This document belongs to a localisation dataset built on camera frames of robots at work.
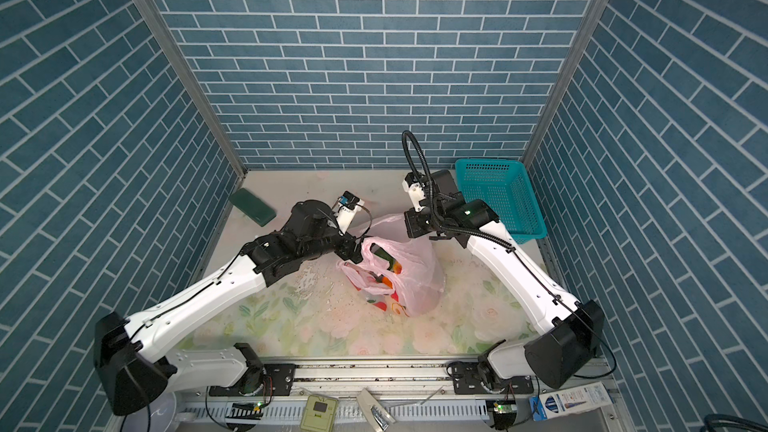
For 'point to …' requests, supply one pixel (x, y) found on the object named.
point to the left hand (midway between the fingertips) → (365, 230)
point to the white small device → (379, 418)
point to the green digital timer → (319, 414)
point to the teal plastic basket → (506, 187)
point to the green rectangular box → (255, 208)
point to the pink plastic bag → (398, 272)
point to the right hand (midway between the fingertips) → (405, 214)
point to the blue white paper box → (551, 404)
